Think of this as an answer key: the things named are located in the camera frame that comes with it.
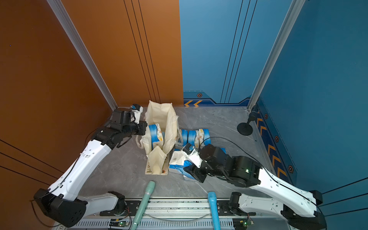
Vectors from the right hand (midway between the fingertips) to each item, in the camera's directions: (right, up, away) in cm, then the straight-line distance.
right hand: (188, 165), depth 60 cm
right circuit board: (+26, -32, +9) cm, 42 cm away
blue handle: (+13, -22, +13) cm, 29 cm away
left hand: (-22, +18, +16) cm, 32 cm away
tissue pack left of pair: (-4, +3, -5) cm, 7 cm away
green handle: (-21, -19, +17) cm, 33 cm away
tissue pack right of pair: (-2, -3, -1) cm, 3 cm away
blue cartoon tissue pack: (-19, +12, +21) cm, 30 cm away
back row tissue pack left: (-2, +10, +33) cm, 35 cm away
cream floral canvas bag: (-15, +23, +26) cm, 38 cm away
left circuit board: (-37, -33, +12) cm, 51 cm away
